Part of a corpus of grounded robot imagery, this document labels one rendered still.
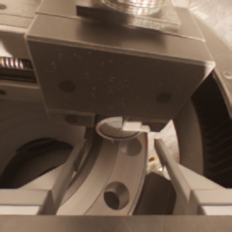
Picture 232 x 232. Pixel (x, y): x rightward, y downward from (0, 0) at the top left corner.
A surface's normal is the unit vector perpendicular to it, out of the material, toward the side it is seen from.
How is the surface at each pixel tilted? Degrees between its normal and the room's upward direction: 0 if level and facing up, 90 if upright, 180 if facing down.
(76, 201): 90
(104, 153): 90
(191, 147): 116
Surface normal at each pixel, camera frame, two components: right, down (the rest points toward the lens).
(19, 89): 0.00, 0.83
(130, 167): 0.16, -0.55
